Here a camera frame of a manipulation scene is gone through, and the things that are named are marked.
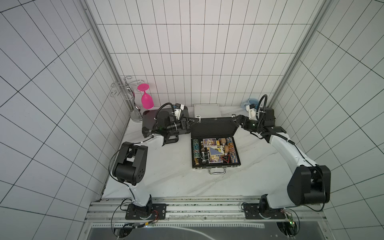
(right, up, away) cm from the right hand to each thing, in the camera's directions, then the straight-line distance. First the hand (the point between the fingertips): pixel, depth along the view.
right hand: (236, 118), depth 85 cm
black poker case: (-13, -17, +8) cm, 23 cm away
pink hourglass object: (-57, +12, +16) cm, 61 cm away
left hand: (-25, -1, 0) cm, 25 cm away
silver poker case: (-15, +6, +26) cm, 30 cm away
